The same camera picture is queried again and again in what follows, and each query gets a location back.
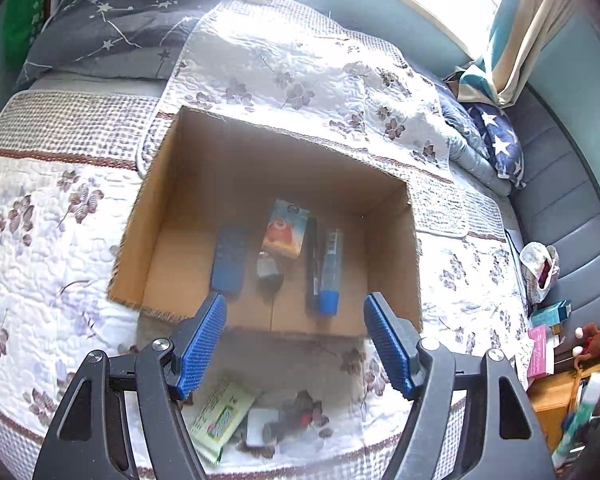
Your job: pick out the pink box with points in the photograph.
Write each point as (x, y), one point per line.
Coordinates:
(542, 352)

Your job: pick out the brown cardboard box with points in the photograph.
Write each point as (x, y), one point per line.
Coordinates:
(205, 170)

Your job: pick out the black marker pen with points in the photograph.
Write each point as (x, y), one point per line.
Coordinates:
(311, 270)

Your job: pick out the clear tube with blue cap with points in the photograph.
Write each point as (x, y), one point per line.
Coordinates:
(330, 270)

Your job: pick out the teal box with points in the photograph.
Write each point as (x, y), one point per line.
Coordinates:
(552, 312)

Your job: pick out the wooden nightstand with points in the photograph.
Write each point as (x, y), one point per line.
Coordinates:
(555, 400)

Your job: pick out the orange cartoon card packet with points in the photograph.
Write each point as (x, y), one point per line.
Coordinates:
(285, 232)

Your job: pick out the dark star pattern pillow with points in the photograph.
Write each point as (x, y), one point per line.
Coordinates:
(105, 25)

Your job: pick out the white charger adapter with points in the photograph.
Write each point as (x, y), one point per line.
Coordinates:
(257, 425)

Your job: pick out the black remote control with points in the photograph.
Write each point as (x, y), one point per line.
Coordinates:
(229, 260)

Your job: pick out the grey padded headboard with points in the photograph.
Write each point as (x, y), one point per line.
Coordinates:
(560, 200)

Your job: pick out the white teal tube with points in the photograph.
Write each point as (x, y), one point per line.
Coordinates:
(575, 430)

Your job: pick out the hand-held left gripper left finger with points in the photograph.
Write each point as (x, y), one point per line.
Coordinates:
(200, 345)

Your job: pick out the green bag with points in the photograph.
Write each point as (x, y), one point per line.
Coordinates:
(22, 25)

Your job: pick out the green wet wipe packet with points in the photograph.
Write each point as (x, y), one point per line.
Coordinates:
(220, 415)

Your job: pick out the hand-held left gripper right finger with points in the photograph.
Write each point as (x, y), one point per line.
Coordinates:
(390, 345)

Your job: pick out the white quilted floral cover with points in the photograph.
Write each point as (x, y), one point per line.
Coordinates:
(280, 60)

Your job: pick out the small black grey gadget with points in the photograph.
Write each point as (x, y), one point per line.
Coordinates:
(269, 270)

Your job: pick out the black red lighter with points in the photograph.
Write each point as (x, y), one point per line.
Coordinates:
(290, 417)

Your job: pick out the navy pillow with white stars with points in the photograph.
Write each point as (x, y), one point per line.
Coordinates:
(500, 145)

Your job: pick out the teal beige curtain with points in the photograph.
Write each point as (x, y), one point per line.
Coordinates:
(510, 35)

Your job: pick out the brown plush toy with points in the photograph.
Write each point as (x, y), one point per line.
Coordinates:
(597, 342)

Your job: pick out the white plastic bag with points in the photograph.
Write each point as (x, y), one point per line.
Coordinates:
(535, 260)

